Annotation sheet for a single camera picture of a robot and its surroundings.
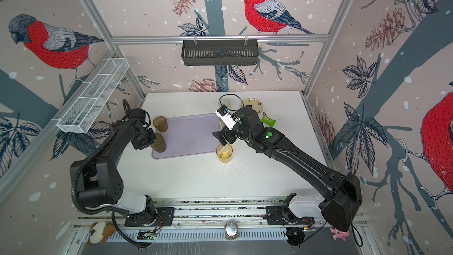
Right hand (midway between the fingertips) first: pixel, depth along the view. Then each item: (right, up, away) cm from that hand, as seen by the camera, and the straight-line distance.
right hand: (219, 126), depth 73 cm
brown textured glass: (-37, -1, +30) cm, 48 cm away
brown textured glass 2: (-32, -11, +15) cm, 37 cm away
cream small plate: (+22, +10, +41) cm, 48 cm away
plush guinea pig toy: (-47, -41, -4) cm, 63 cm away
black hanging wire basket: (-1, +42, +32) cm, 53 cm away
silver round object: (+5, -37, -10) cm, 39 cm away
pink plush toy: (+47, -41, -6) cm, 63 cm away
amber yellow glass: (+2, -16, +17) cm, 24 cm away
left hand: (-36, -9, +14) cm, 40 cm away
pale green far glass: (+1, +12, +37) cm, 39 cm away
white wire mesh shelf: (-57, +11, +4) cm, 59 cm away
